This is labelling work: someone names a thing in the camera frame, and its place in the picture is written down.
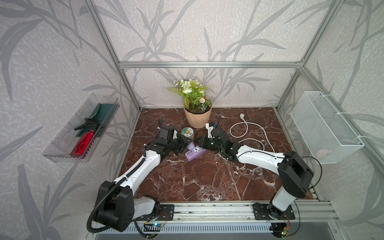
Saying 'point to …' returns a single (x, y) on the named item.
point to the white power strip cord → (257, 140)
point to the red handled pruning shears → (86, 140)
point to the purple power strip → (197, 151)
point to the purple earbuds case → (191, 146)
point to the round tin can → (188, 132)
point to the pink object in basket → (322, 153)
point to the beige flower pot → (200, 120)
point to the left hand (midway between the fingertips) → (193, 141)
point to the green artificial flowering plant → (192, 93)
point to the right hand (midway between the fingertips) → (192, 140)
